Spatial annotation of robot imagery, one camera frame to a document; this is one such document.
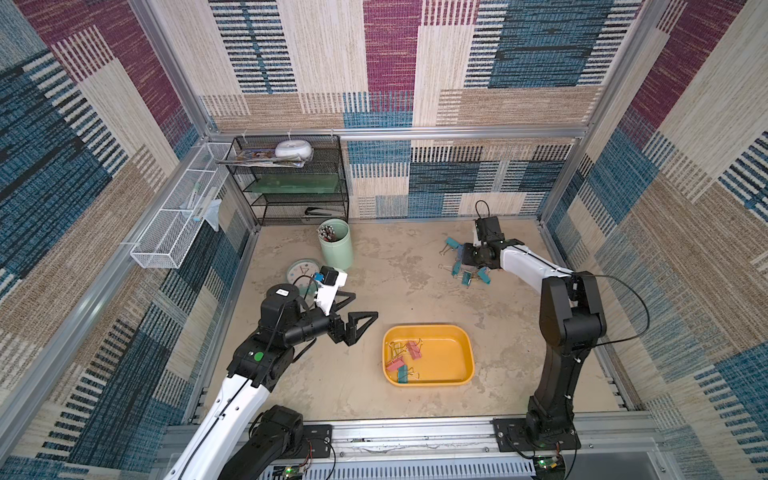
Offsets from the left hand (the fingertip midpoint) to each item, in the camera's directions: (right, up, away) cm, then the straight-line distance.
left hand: (363, 304), depth 68 cm
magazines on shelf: (-32, +40, +24) cm, 57 cm away
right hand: (+32, +12, +34) cm, 48 cm away
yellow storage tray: (+20, -18, +19) cm, 33 cm away
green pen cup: (-10, +14, +29) cm, 34 cm away
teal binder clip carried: (+38, +4, +35) cm, 52 cm away
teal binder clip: (+10, -22, +15) cm, 28 cm away
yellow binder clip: (+8, -16, +19) cm, 26 cm away
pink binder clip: (+8, -19, +15) cm, 26 cm away
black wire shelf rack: (-28, +38, +40) cm, 62 cm away
